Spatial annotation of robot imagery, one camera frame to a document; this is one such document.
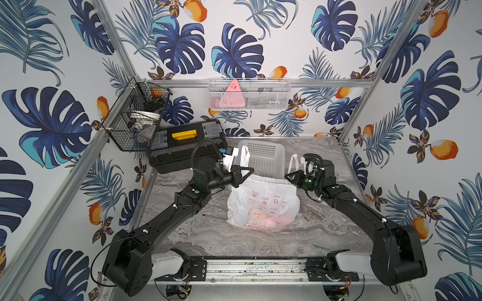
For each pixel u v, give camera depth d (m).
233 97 0.90
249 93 0.94
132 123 0.84
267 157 1.10
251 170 0.72
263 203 0.75
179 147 0.95
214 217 0.90
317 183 0.69
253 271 0.76
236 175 0.64
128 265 0.40
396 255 0.42
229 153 0.65
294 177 0.76
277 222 0.81
